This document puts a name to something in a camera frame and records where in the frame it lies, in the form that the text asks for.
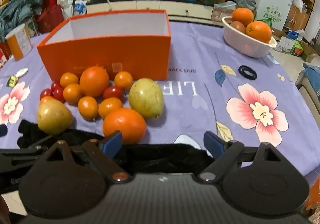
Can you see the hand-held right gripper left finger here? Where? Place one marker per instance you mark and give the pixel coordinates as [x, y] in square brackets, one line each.
[113, 142]

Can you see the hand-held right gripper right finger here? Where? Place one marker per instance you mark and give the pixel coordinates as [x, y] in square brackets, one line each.
[212, 144]

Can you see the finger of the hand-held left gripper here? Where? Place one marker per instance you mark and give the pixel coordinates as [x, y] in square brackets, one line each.
[15, 155]

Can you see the large orange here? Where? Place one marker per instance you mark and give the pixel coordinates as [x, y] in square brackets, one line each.
[125, 125]
[242, 15]
[258, 31]
[93, 81]

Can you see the small orange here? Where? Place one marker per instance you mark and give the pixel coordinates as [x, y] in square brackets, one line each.
[46, 99]
[68, 79]
[110, 107]
[87, 107]
[123, 79]

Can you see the red cherry tomato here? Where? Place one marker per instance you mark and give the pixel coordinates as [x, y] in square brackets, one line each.
[45, 93]
[55, 85]
[113, 92]
[59, 94]

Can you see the yellow pear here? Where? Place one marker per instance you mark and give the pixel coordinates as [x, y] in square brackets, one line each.
[53, 116]
[146, 97]

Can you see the red cherry tomatoes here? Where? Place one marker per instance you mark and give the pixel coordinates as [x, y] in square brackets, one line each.
[72, 93]

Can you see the orange cardboard box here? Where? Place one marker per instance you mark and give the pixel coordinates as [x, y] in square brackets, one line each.
[112, 48]

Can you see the black cloth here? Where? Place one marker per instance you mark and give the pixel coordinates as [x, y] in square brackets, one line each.
[155, 156]

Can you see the yellow tape measure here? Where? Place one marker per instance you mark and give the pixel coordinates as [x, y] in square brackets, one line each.
[12, 80]

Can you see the white colander bowl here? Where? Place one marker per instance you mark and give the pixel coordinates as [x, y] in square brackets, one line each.
[245, 43]

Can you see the orange and white canister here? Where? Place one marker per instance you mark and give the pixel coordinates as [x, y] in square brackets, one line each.
[18, 41]

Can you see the brown round fruit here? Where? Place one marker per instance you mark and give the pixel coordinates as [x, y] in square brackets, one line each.
[237, 26]

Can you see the red bag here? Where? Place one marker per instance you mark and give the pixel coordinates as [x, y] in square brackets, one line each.
[50, 18]

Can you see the white television stand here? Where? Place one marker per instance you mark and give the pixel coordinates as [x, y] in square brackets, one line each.
[150, 7]

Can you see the white and blue sack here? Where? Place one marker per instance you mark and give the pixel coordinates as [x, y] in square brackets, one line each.
[80, 6]

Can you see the blue puffer jacket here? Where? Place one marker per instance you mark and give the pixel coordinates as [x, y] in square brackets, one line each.
[15, 13]

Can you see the white chest freezer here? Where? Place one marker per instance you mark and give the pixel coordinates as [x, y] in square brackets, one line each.
[275, 6]

